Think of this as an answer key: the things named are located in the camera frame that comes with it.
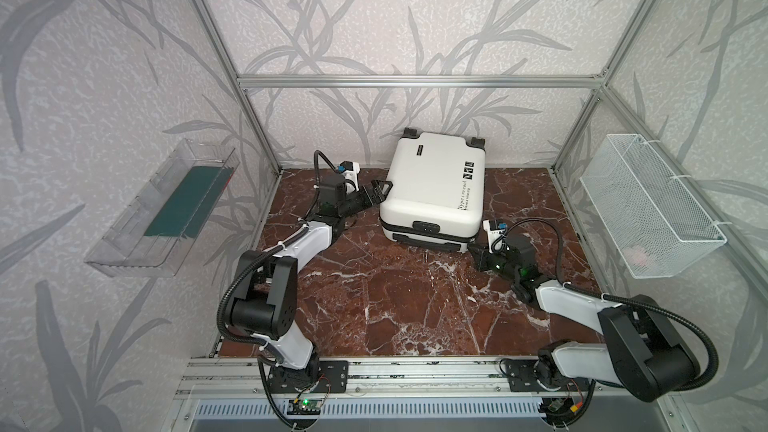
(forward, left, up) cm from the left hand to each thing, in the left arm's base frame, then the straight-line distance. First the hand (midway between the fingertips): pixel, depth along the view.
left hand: (387, 180), depth 87 cm
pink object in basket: (-24, -63, 0) cm, 67 cm away
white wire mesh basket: (-22, -58, +14) cm, 64 cm away
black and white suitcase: (-6, -14, -1) cm, 16 cm away
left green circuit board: (-54, +19, -22) cm, 61 cm away
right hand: (-12, -25, -12) cm, 30 cm away
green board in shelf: (-21, +41, +14) cm, 48 cm away
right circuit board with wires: (-53, -45, -25) cm, 74 cm away
